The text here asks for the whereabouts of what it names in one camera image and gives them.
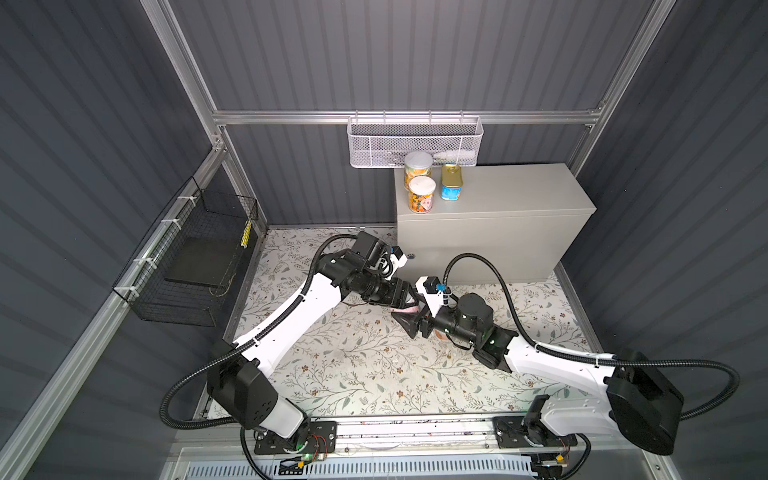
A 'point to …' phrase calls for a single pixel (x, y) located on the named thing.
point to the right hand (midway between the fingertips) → (405, 304)
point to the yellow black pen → (245, 237)
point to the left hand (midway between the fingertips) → (409, 301)
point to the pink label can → (410, 309)
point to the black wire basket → (201, 213)
